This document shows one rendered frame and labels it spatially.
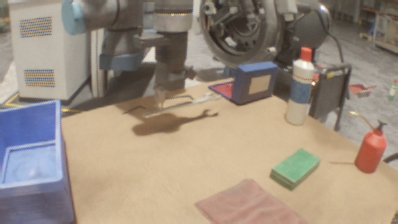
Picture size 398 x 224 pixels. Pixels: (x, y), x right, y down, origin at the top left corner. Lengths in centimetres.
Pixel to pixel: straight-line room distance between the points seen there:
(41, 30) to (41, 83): 25
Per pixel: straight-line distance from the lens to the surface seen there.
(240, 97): 89
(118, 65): 106
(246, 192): 57
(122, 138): 72
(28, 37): 130
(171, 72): 66
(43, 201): 47
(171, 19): 62
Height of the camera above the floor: 86
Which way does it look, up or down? 27 degrees down
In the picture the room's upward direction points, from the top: 4 degrees clockwise
